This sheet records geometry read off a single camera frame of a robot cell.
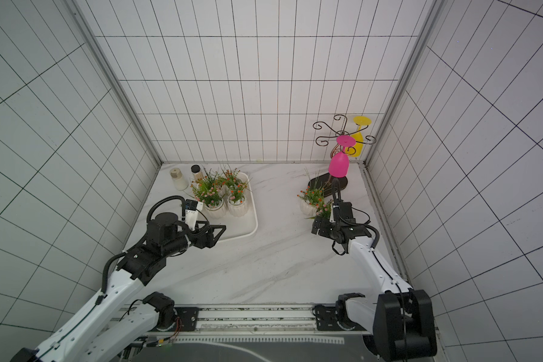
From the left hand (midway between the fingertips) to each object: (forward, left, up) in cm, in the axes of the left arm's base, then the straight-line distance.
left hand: (214, 229), depth 75 cm
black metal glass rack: (+30, -39, +14) cm, 51 cm away
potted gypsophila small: (+17, -5, -5) cm, 18 cm away
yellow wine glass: (+25, -51, +14) cm, 58 cm away
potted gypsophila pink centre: (+19, +7, -3) cm, 21 cm away
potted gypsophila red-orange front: (+22, -4, -4) cm, 23 cm away
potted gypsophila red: (+29, +9, -8) cm, 32 cm away
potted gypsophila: (+17, -36, -4) cm, 41 cm away
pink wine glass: (+30, -47, +3) cm, 56 cm away
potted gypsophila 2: (+10, -40, -3) cm, 41 cm away
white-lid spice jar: (+32, +26, -15) cm, 44 cm away
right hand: (+8, -41, -10) cm, 43 cm away
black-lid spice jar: (+36, +17, -8) cm, 40 cm away
